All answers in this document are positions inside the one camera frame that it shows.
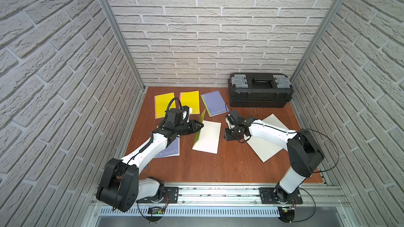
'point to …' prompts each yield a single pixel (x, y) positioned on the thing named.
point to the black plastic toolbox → (259, 90)
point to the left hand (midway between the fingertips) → (204, 124)
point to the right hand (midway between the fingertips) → (228, 136)
